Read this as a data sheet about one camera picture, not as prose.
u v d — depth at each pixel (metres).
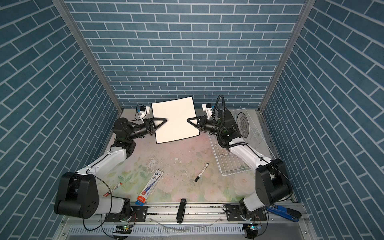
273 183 0.44
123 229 0.72
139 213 0.74
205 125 0.69
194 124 0.71
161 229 0.71
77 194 0.44
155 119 0.70
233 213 0.74
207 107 0.72
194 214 0.75
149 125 0.67
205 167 0.89
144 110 0.71
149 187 0.81
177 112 0.74
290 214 0.71
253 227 0.71
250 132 0.93
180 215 0.73
